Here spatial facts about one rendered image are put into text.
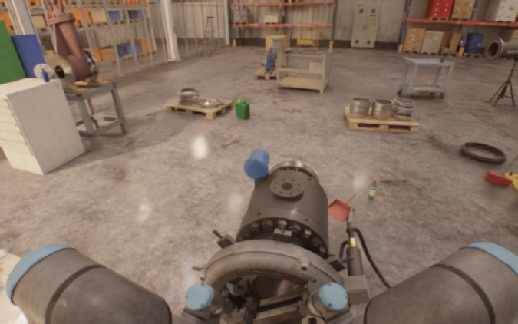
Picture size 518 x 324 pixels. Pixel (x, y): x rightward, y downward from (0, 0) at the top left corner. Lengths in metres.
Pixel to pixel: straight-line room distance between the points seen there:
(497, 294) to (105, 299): 0.56
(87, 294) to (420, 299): 0.47
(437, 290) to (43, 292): 0.57
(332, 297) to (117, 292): 0.71
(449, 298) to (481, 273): 0.07
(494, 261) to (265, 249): 0.87
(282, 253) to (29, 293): 0.91
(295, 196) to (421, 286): 1.20
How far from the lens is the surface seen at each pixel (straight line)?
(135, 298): 0.48
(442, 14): 16.04
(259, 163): 1.74
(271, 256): 1.21
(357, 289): 1.36
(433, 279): 0.49
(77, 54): 5.06
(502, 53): 7.67
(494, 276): 0.53
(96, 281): 0.48
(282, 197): 1.60
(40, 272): 0.54
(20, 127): 4.44
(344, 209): 3.05
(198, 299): 1.00
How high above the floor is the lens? 1.90
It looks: 30 degrees down
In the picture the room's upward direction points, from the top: 1 degrees counter-clockwise
